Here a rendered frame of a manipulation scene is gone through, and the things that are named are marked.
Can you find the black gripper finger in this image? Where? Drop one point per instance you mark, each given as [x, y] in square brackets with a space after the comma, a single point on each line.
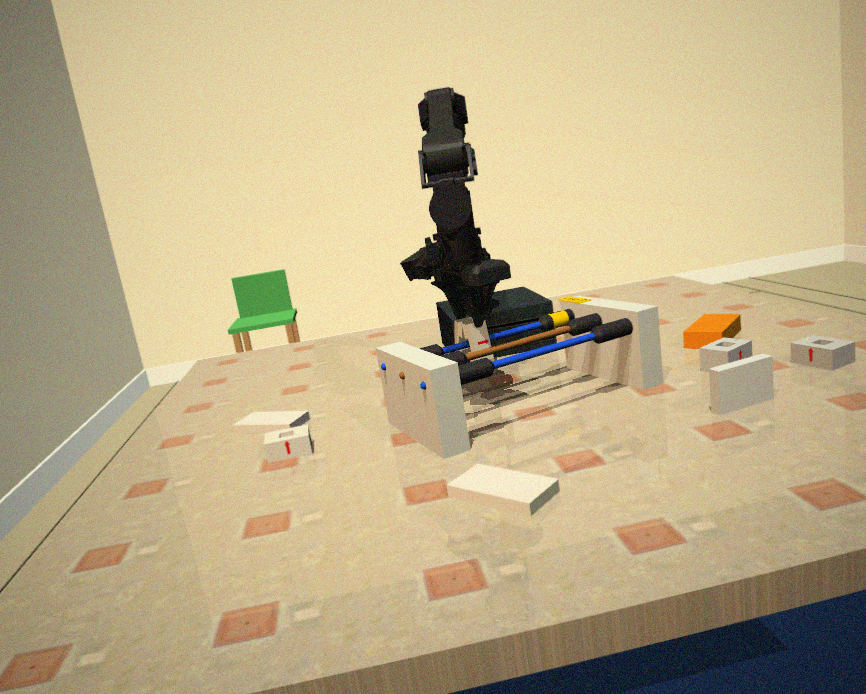
[456, 298]
[478, 298]

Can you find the white box with red arrow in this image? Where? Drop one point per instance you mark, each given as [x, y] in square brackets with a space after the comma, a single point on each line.
[288, 443]

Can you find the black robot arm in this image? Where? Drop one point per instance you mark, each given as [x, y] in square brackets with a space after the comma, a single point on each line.
[445, 158]

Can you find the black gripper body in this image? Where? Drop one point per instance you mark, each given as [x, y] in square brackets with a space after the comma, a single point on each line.
[469, 264]

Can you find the beige flat rectangular block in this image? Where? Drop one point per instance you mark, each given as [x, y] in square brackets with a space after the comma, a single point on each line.
[503, 489]
[266, 422]

